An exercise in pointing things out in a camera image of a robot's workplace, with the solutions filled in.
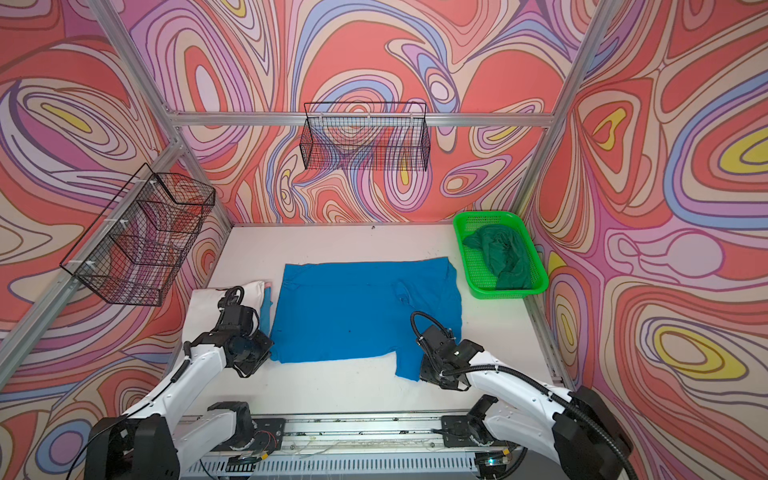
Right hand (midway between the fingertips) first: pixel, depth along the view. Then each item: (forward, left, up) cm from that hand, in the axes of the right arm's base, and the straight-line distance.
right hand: (433, 381), depth 82 cm
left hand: (+10, +44, +3) cm, 46 cm away
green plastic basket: (+35, -22, -2) cm, 41 cm away
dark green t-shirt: (+41, -31, +5) cm, 52 cm away
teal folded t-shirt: (+22, +51, +4) cm, 56 cm away
